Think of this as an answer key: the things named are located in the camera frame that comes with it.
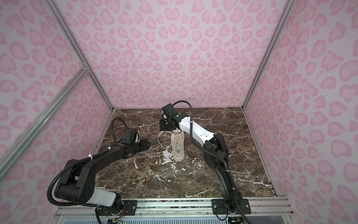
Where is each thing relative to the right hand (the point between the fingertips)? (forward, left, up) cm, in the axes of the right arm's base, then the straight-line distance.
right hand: (162, 125), depth 89 cm
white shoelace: (0, 0, -15) cm, 15 cm away
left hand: (-7, +10, -9) cm, 16 cm away
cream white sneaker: (-9, -11, -10) cm, 17 cm away
